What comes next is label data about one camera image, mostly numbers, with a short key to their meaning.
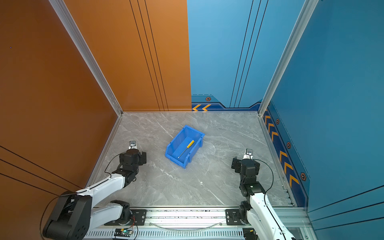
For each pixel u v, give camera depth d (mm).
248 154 725
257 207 525
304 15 721
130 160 681
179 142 999
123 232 706
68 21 735
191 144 994
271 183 646
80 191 459
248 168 621
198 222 726
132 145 768
